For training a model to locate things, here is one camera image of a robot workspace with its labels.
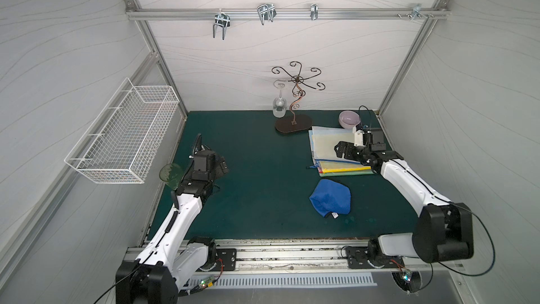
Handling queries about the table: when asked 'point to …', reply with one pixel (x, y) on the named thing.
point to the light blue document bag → (311, 140)
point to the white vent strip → (202, 281)
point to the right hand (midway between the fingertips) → (347, 147)
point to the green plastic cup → (171, 174)
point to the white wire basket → (123, 141)
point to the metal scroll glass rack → (287, 124)
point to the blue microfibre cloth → (329, 196)
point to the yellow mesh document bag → (328, 167)
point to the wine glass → (279, 106)
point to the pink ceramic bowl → (349, 119)
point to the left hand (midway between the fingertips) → (211, 164)
